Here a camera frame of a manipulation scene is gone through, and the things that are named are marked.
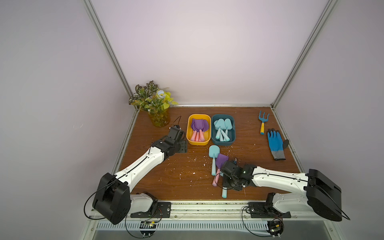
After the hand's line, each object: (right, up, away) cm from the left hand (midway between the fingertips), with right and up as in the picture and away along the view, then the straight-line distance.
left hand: (183, 144), depth 85 cm
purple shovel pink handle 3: (+8, +2, +13) cm, 16 cm away
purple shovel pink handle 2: (+9, +11, +20) cm, 25 cm away
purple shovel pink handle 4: (+5, +10, +19) cm, 22 cm away
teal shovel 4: (+19, -6, +9) cm, 22 cm away
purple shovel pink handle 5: (+23, -10, +5) cm, 25 cm away
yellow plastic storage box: (+2, +7, +18) cm, 19 cm away
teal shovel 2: (+24, +2, +13) cm, 27 cm away
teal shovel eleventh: (+31, +10, +21) cm, 38 cm away
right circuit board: (+46, -37, -15) cm, 61 cm away
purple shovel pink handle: (+5, +3, +14) cm, 15 cm away
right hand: (+22, -20, -4) cm, 30 cm away
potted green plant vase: (-20, +26, +12) cm, 35 cm away
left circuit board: (-17, -38, -13) cm, 43 cm away
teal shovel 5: (+22, -24, -8) cm, 34 cm away
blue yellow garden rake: (+58, +13, +25) cm, 65 cm away
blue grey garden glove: (+61, -2, +11) cm, 62 cm away
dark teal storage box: (+26, +7, +19) cm, 33 cm away
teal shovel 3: (+24, +10, +22) cm, 34 cm away
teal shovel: (+21, +11, +21) cm, 32 cm away
